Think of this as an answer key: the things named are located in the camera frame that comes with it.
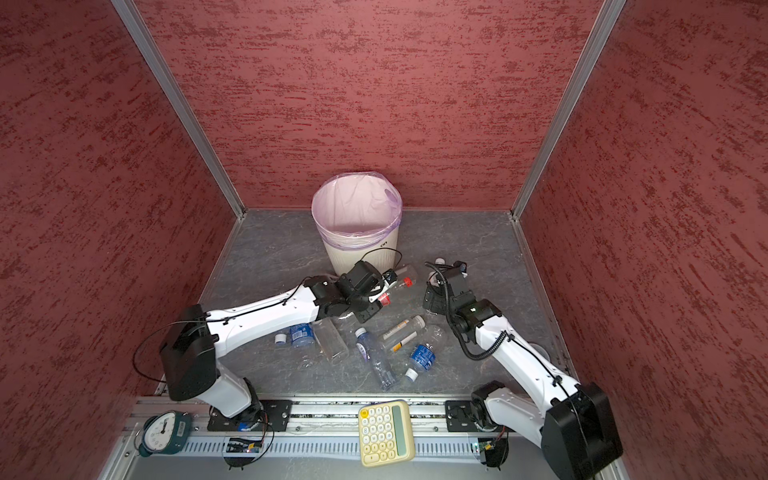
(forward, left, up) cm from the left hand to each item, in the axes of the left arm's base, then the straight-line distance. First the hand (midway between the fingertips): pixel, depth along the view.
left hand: (370, 303), depth 83 cm
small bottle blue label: (-8, +19, -5) cm, 21 cm away
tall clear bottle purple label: (-11, -2, -11) cm, 16 cm away
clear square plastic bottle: (-8, +12, -8) cm, 17 cm away
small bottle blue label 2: (-13, -15, -6) cm, 20 cm away
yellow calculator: (-30, -5, -8) cm, 31 cm away
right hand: (+1, -20, -1) cm, 20 cm away
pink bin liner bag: (+33, +7, +5) cm, 34 cm away
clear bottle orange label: (-6, -8, -8) cm, 13 cm away
